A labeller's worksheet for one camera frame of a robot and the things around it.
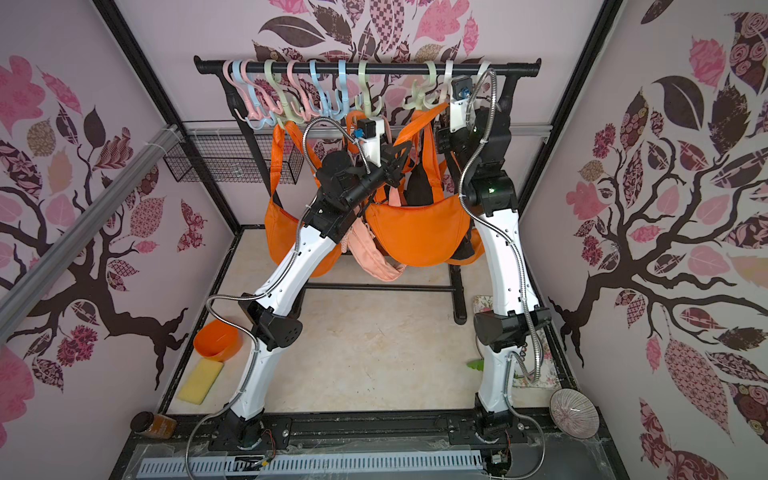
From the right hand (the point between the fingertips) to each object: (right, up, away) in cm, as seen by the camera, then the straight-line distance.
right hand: (459, 99), depth 62 cm
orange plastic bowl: (-67, -60, +26) cm, 93 cm away
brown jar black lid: (-71, -72, +5) cm, 101 cm away
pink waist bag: (-21, -33, +15) cm, 41 cm away
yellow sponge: (-68, -69, +19) cm, 99 cm away
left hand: (-11, -8, +4) cm, 15 cm away
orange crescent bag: (-6, -28, +14) cm, 32 cm away
